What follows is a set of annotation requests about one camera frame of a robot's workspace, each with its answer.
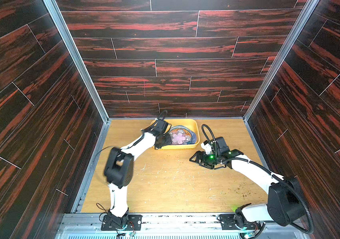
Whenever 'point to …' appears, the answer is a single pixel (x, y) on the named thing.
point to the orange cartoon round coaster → (181, 135)
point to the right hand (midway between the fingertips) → (196, 160)
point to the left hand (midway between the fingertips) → (169, 141)
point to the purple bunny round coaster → (194, 138)
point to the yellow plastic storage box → (192, 123)
